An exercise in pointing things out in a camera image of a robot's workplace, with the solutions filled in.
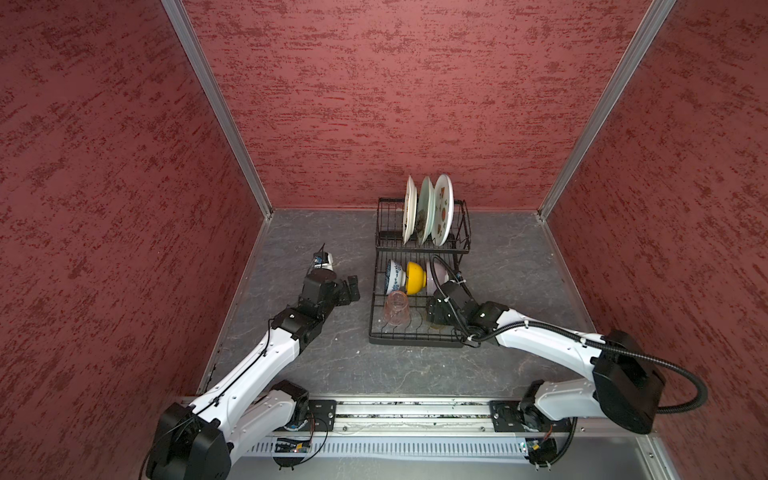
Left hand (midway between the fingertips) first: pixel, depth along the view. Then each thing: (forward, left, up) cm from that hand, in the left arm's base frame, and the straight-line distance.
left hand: (342, 285), depth 83 cm
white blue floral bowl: (+5, -15, -3) cm, 16 cm away
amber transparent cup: (-8, -29, -12) cm, 32 cm away
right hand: (-5, -27, -7) cm, 28 cm away
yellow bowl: (+5, -22, -3) cm, 22 cm away
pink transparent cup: (-3, -16, -9) cm, 18 cm away
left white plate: (+11, -19, +20) cm, 29 cm away
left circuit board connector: (-38, +11, -18) cm, 43 cm away
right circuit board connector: (-37, -51, -14) cm, 65 cm away
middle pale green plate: (+9, -22, +21) cm, 32 cm away
